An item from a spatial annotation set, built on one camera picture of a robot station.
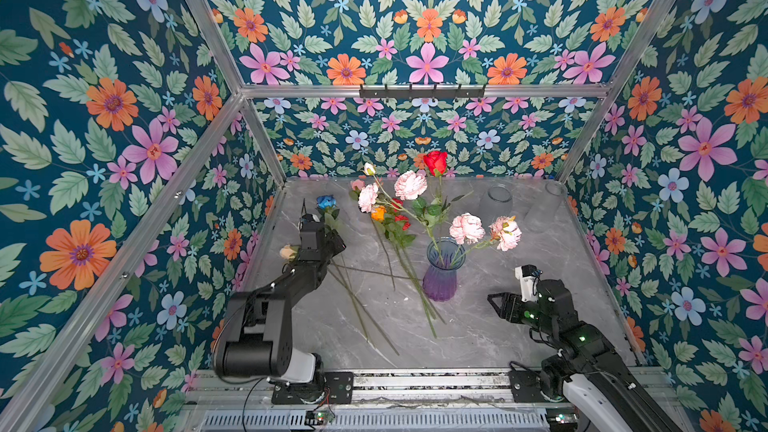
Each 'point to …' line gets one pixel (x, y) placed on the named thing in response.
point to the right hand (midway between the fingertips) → (493, 298)
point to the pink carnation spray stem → (369, 198)
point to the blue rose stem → (327, 203)
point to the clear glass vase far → (544, 213)
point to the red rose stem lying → (396, 230)
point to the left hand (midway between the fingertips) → (340, 227)
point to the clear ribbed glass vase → (496, 202)
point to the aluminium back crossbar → (426, 92)
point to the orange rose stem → (378, 214)
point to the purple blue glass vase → (445, 256)
